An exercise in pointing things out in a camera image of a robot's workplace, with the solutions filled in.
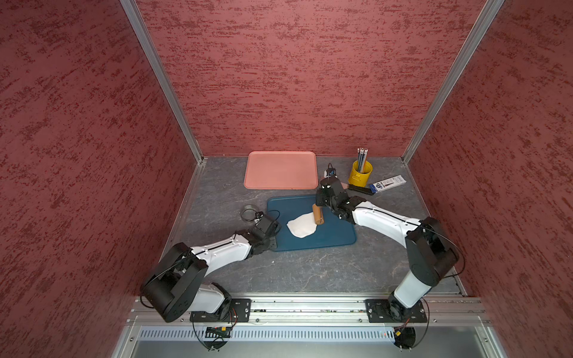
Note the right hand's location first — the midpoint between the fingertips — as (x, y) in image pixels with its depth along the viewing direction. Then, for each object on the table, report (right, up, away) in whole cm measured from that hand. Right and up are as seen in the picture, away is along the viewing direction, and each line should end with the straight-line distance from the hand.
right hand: (320, 197), depth 92 cm
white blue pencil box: (+36, +5, +17) cm, 40 cm away
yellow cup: (+20, +8, +11) cm, 24 cm away
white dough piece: (-7, -12, +3) cm, 15 cm away
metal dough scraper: (+22, +2, +15) cm, 27 cm away
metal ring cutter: (-32, -8, +6) cm, 33 cm away
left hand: (-21, -19, -2) cm, 29 cm away
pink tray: (-18, +12, +25) cm, 33 cm away
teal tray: (+6, -15, 0) cm, 16 cm away
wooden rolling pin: (-1, -7, 0) cm, 7 cm away
